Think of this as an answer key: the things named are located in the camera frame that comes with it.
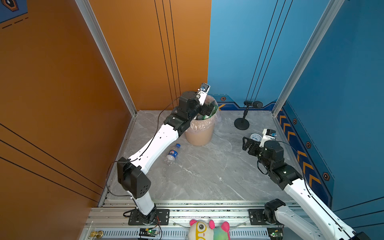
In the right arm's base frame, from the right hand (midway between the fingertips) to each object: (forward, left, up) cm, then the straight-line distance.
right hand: (248, 140), depth 77 cm
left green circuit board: (-37, +50, -22) cm, 66 cm away
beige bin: (+4, +25, +1) cm, 25 cm away
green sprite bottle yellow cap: (+16, +17, +7) cm, 24 cm away
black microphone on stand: (+30, -7, -21) cm, 37 cm away
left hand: (+15, +22, +18) cm, 32 cm away
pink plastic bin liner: (+8, +20, +4) cm, 22 cm away
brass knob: (-38, +72, -19) cm, 84 cm away
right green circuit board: (-37, -11, -25) cm, 46 cm away
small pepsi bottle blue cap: (+1, +42, -17) cm, 45 cm away
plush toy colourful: (-37, +25, -15) cm, 47 cm away
